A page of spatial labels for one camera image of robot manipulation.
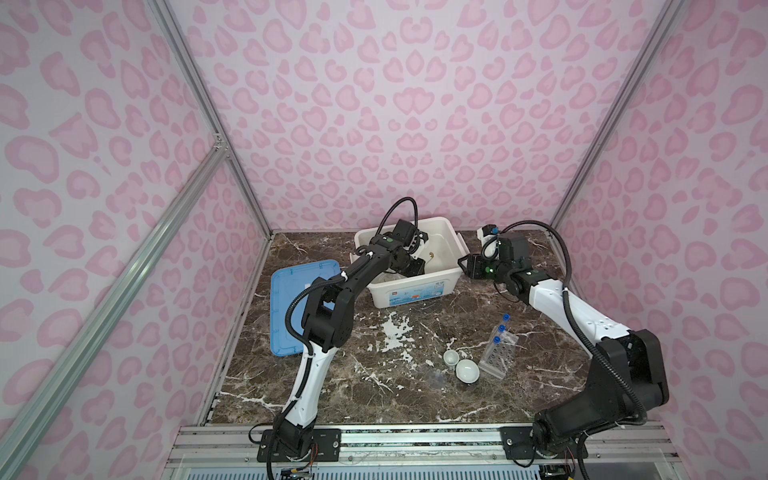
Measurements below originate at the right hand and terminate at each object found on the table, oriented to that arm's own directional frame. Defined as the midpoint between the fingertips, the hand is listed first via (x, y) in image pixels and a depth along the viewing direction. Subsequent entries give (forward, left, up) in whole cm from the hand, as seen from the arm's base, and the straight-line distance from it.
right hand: (467, 257), depth 86 cm
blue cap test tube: (-8, -15, -22) cm, 28 cm away
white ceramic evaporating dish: (-26, 0, -19) cm, 32 cm away
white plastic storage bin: (-2, +7, -9) cm, 11 cm away
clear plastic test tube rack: (-21, -10, -19) cm, 30 cm away
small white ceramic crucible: (-23, +5, -18) cm, 29 cm away
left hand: (+4, +12, -10) cm, 16 cm away
